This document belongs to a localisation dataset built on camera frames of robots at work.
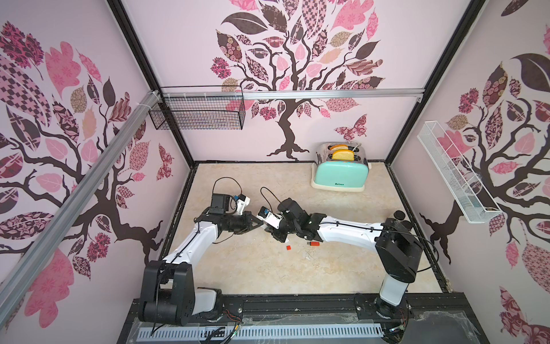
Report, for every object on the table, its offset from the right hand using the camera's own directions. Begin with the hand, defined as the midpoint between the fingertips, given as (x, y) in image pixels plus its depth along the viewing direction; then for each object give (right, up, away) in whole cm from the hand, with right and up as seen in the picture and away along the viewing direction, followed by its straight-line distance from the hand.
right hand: (267, 228), depth 83 cm
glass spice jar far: (+55, +5, +4) cm, 56 cm away
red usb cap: (+9, -10, +6) cm, 14 cm away
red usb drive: (+20, -8, +6) cm, 23 cm away
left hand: (-2, 0, -2) cm, 3 cm away
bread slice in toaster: (+34, +32, +14) cm, 49 cm away
